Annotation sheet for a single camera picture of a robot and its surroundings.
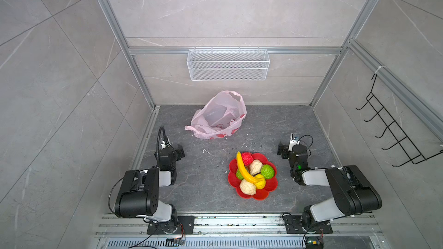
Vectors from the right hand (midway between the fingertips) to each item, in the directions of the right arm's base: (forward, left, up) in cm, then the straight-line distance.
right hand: (289, 141), depth 94 cm
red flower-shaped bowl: (-27, +19, -2) cm, 33 cm away
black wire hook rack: (-23, -31, +26) cm, 47 cm away
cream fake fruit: (-14, +21, -1) cm, 25 cm away
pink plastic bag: (+24, +38, -6) cm, 46 cm away
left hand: (0, +66, +1) cm, 66 cm away
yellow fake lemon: (-23, +19, -1) cm, 30 cm away
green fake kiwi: (-19, +29, 0) cm, 35 cm away
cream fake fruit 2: (-25, +26, 0) cm, 36 cm away
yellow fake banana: (-18, +27, +3) cm, 33 cm away
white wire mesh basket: (+39, +33, +24) cm, 57 cm away
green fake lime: (-17, +16, +1) cm, 23 cm away
